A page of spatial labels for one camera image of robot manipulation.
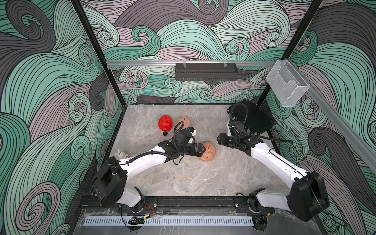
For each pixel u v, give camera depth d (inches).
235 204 28.9
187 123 38.1
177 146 24.2
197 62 36.0
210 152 32.1
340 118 23.5
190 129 29.2
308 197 15.6
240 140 24.7
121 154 32.8
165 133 40.2
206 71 39.3
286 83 31.2
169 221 27.4
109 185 16.3
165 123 38.5
